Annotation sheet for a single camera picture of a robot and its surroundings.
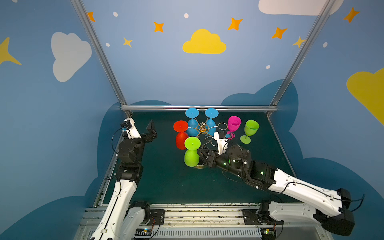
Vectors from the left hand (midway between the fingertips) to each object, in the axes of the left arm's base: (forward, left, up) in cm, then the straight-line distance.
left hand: (142, 122), depth 70 cm
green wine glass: (+13, -61, -19) cm, 65 cm away
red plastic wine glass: (+1, -18, -4) cm, 19 cm away
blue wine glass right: (+11, -34, -4) cm, 36 cm away
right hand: (-14, -28, -2) cm, 31 cm away
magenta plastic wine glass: (+19, -52, -21) cm, 59 cm away
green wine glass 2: (-11, -24, -13) cm, 29 cm away
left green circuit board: (-40, 0, -37) cm, 55 cm away
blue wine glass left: (+7, -24, -12) cm, 28 cm away
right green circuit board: (-40, -63, -37) cm, 83 cm away
